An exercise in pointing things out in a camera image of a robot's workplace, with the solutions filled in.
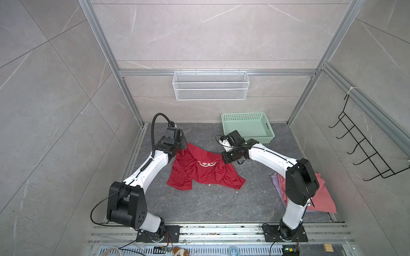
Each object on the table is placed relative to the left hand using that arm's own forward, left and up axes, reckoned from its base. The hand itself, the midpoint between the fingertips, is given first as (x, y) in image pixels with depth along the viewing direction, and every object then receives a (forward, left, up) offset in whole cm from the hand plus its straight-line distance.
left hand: (181, 136), depth 87 cm
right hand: (-8, -24, -10) cm, 27 cm away
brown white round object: (-51, 0, -16) cm, 54 cm away
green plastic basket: (+24, -49, -18) cm, 58 cm away
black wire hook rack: (-20, -81, +13) cm, 85 cm away
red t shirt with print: (-9, -6, -18) cm, 21 cm away
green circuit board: (-52, -50, -19) cm, 75 cm away
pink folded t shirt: (-34, -73, -15) cm, 82 cm away
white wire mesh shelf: (+33, -18, +11) cm, 39 cm away
